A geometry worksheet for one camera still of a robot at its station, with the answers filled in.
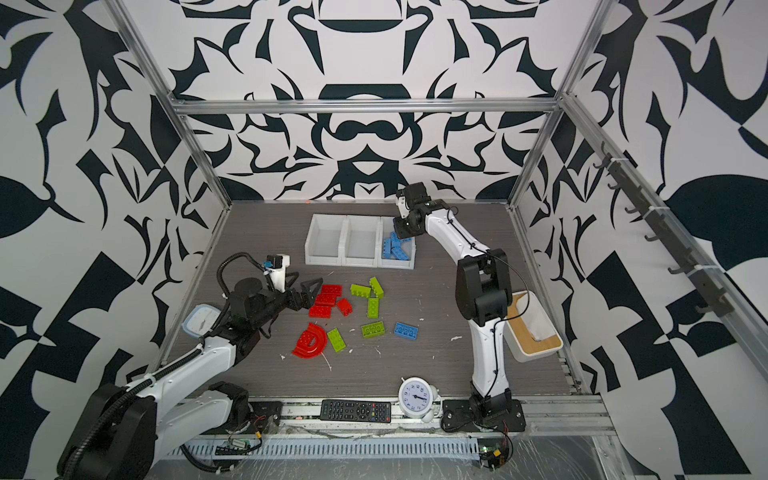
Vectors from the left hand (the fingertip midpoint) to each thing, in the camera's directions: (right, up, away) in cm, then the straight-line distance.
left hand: (308, 271), depth 82 cm
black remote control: (+14, -33, -8) cm, 37 cm away
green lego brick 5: (+7, -20, +4) cm, 22 cm away
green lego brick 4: (+17, -17, +5) cm, 25 cm away
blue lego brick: (+25, +3, +20) cm, 33 cm away
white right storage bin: (+21, +13, +22) cm, 33 cm away
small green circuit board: (+46, -41, -11) cm, 63 cm away
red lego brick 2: (+2, -13, +7) cm, 15 cm away
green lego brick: (+13, -7, +12) cm, 19 cm away
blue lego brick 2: (+21, +5, +20) cm, 30 cm away
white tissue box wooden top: (+60, -17, +1) cm, 62 cm away
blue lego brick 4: (+27, +8, +14) cm, 32 cm away
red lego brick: (+3, -9, +12) cm, 15 cm away
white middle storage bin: (+12, +8, +27) cm, 31 cm away
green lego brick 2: (+18, -6, +13) cm, 23 cm away
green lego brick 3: (+17, -12, +10) cm, 23 cm away
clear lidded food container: (-33, -15, +6) cm, 36 cm away
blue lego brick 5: (+27, -18, +5) cm, 33 cm away
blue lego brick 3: (+24, +8, +23) cm, 34 cm away
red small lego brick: (+9, -12, +8) cm, 17 cm away
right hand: (+26, +13, +15) cm, 33 cm away
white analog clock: (+28, -31, -6) cm, 42 cm away
